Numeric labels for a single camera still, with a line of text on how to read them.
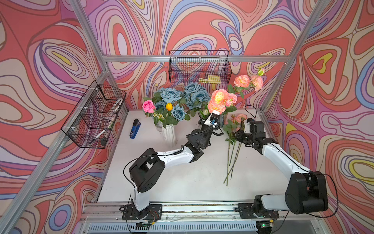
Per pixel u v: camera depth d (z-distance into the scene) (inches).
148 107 23.0
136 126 42.5
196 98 29.5
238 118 42.4
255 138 26.1
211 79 32.5
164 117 27.8
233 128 40.9
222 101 22.3
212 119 23.4
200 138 22.6
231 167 34.8
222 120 40.1
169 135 34.6
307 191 16.4
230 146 38.8
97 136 28.8
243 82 25.8
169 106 26.7
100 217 29.1
